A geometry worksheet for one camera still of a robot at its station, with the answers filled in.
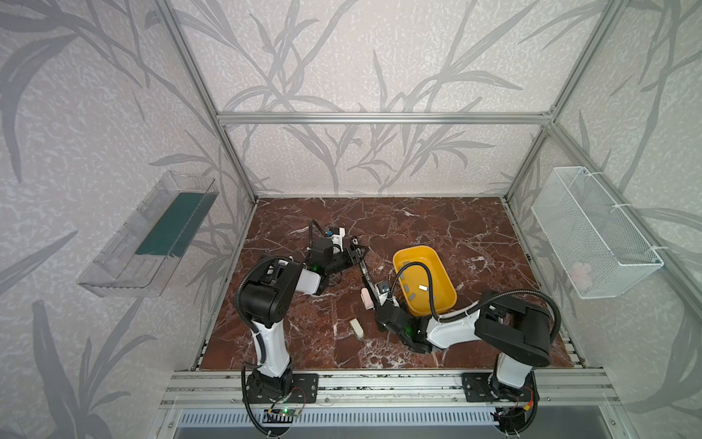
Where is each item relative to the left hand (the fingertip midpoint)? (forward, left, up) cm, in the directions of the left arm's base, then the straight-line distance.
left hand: (368, 243), depth 94 cm
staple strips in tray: (-12, -13, -9) cm, 20 cm away
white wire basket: (-19, -54, +26) cm, 63 cm away
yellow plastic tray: (-12, -15, -3) cm, 20 cm away
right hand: (-16, -3, -7) cm, 18 cm away
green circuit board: (-48, +20, -8) cm, 52 cm away
